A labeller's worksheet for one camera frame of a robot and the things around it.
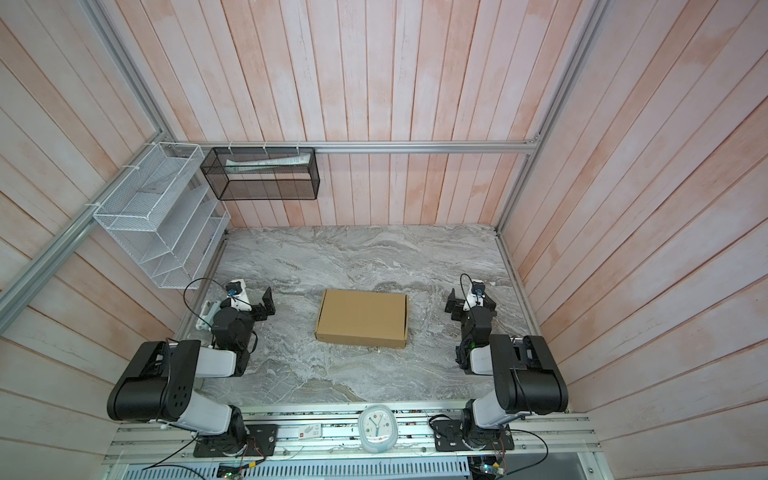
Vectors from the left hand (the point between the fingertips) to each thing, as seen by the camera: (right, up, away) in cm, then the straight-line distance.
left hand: (257, 293), depth 91 cm
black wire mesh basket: (-3, +41, +14) cm, 44 cm away
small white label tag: (+20, -33, -16) cm, 42 cm away
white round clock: (+38, -32, -18) cm, 52 cm away
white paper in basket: (-5, +39, -1) cm, 39 cm away
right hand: (+66, +1, 0) cm, 66 cm away
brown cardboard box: (+33, -8, -1) cm, 34 cm away
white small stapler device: (-18, -8, +4) cm, 20 cm away
